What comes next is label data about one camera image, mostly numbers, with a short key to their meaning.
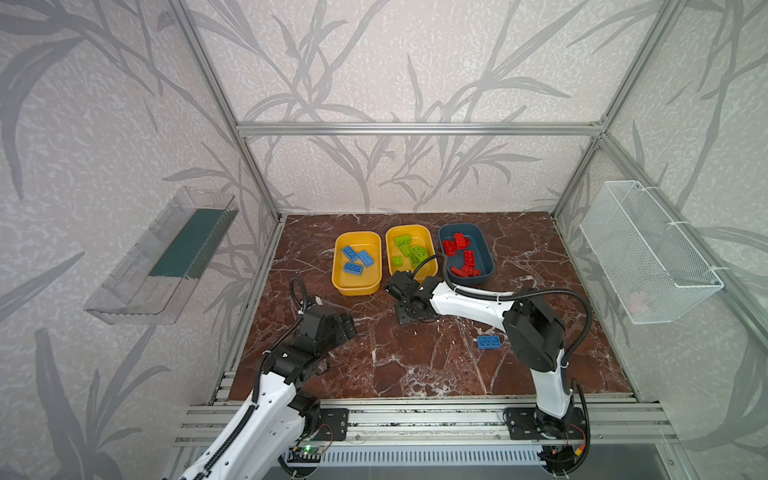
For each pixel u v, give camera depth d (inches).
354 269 40.1
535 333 19.5
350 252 42.2
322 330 24.1
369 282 40.1
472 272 40.1
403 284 28.2
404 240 42.6
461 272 39.8
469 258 41.4
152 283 25.4
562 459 28.1
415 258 41.0
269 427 19.2
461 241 42.5
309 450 27.8
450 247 42.6
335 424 28.9
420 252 40.4
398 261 41.1
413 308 25.9
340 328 28.4
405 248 42.5
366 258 41.5
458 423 29.7
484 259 41.3
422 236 43.7
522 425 29.1
